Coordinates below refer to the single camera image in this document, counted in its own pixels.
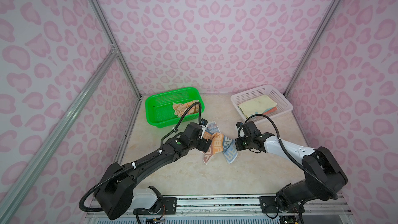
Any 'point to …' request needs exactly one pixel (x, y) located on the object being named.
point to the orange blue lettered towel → (219, 143)
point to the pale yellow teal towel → (257, 106)
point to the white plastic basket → (283, 105)
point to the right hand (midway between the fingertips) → (234, 142)
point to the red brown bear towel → (274, 109)
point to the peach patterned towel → (180, 108)
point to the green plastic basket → (159, 108)
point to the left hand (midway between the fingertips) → (207, 136)
